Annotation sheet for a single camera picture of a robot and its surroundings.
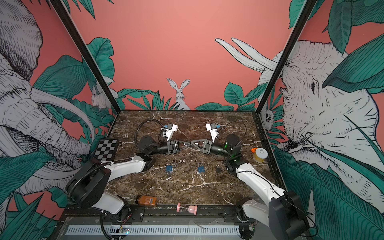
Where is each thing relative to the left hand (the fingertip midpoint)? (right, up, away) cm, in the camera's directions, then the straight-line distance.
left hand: (189, 146), depth 67 cm
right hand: (+1, +1, 0) cm, 1 cm away
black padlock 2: (+17, -18, +23) cm, 34 cm away
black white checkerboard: (-55, -6, +26) cm, 61 cm away
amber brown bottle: (-22, -29, +8) cm, 38 cm away
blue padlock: (-14, -17, +23) cm, 32 cm away
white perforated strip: (-17, -41, +3) cm, 44 cm away
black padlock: (+1, 0, +2) cm, 2 cm away
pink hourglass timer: (0, -33, +7) cm, 34 cm away
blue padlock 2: (+6, -17, +21) cm, 28 cm away
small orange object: (+40, -7, +28) cm, 50 cm away
